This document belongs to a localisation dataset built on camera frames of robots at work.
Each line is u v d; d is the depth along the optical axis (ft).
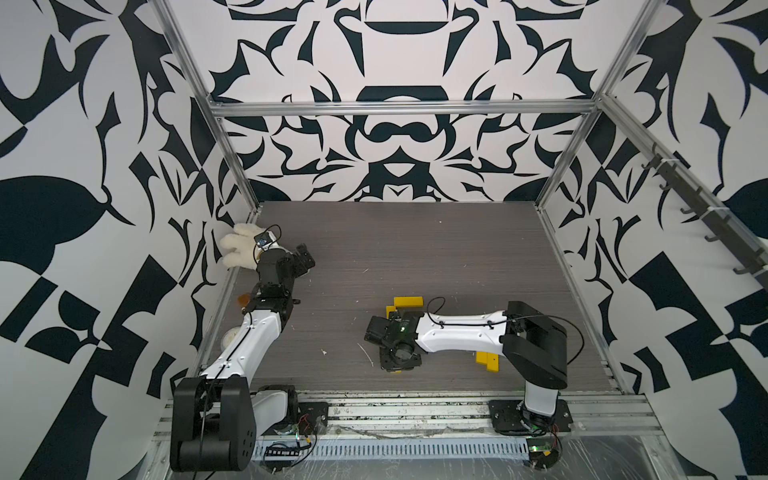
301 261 2.54
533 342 1.60
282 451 2.39
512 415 2.45
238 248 3.15
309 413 2.42
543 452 2.34
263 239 2.39
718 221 1.93
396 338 2.01
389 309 3.00
